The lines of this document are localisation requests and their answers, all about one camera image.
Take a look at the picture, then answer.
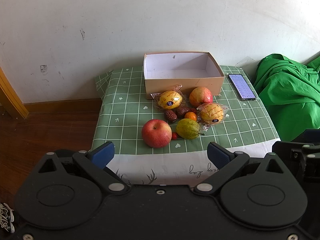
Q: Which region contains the yellow lemon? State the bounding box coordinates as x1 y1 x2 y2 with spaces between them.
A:
150 84 187 111
197 102 229 126

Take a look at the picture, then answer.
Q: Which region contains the green yellow pear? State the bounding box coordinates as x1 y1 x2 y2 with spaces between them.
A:
176 119 203 140

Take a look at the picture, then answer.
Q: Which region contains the red apple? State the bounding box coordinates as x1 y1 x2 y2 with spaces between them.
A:
189 87 213 108
141 119 172 148

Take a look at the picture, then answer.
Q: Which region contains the black white sneaker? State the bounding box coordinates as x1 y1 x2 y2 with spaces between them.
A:
0 202 15 233

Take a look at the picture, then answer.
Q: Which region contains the green cloth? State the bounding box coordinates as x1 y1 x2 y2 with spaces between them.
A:
253 54 319 141

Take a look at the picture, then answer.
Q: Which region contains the smartphone with lit screen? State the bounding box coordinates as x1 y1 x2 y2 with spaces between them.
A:
228 74 257 101

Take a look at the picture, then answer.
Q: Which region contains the small cherry tomato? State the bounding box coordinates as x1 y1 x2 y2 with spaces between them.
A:
172 132 178 140

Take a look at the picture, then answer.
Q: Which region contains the green checkered tablecloth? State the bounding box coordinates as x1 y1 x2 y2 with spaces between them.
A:
92 67 279 186

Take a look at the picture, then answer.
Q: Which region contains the small orange tangerine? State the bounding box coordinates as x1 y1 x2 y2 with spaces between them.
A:
184 112 197 121

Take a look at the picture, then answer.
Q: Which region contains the right red date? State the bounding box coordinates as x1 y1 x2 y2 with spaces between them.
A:
175 106 191 118

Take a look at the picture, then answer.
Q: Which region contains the red date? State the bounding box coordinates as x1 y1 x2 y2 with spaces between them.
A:
175 106 191 118
164 109 178 124

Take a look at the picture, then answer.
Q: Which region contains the left red date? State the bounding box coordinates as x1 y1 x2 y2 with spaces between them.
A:
164 109 178 124

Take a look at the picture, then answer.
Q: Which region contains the yellow wooden furniture edge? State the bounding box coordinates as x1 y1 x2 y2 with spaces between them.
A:
0 69 29 121

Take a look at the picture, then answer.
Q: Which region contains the brown cardboard box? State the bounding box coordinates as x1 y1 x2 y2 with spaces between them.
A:
143 51 225 99

